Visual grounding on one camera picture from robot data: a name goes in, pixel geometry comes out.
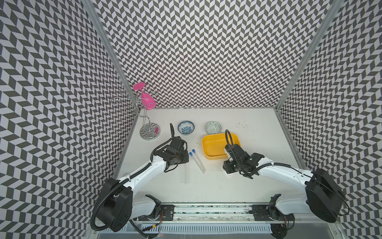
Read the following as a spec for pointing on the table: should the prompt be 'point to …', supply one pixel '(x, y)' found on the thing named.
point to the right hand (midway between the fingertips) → (227, 168)
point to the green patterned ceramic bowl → (213, 127)
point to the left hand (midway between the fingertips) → (185, 158)
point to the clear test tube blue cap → (191, 154)
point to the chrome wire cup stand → (148, 131)
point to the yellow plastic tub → (214, 145)
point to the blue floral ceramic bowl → (186, 127)
